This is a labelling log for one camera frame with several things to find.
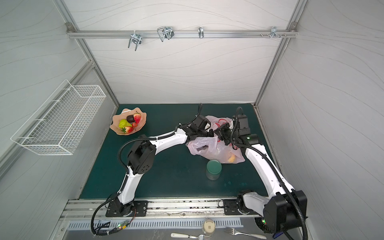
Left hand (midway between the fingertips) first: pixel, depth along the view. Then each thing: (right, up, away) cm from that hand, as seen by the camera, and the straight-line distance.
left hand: (223, 139), depth 85 cm
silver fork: (+1, -39, -17) cm, 43 cm away
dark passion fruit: (-63, +12, +20) cm, 67 cm away
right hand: (-5, +8, -6) cm, 12 cm away
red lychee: (-60, +8, +19) cm, 63 cm away
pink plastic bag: (-6, -4, -11) cm, 13 cm away
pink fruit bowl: (-72, +7, +17) cm, 75 cm away
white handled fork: (-14, -42, -18) cm, 47 cm away
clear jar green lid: (-7, -14, -8) cm, 18 cm away
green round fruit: (-66, +9, +16) cm, 69 cm away
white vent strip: (-34, -38, -15) cm, 53 cm away
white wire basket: (-80, +10, -17) cm, 82 cm away
